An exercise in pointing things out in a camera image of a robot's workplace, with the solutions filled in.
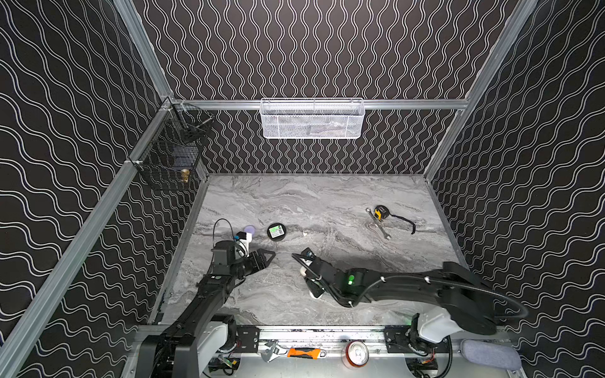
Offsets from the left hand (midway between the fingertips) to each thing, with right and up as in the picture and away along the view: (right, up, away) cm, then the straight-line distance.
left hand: (275, 256), depth 83 cm
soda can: (+24, -21, -20) cm, 38 cm away
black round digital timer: (-1, +7, +15) cm, 16 cm away
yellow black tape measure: (+45, +14, +20) cm, 51 cm away
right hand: (+12, -6, -1) cm, 14 cm away
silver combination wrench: (+45, +5, +15) cm, 48 cm away
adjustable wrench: (0, -27, -11) cm, 29 cm away
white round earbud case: (+13, -9, -11) cm, 19 cm away
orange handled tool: (+12, -27, -11) cm, 31 cm away
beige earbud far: (+11, +5, +16) cm, 20 cm away
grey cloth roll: (+65, -26, -13) cm, 72 cm away
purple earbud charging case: (-13, +7, +18) cm, 23 cm away
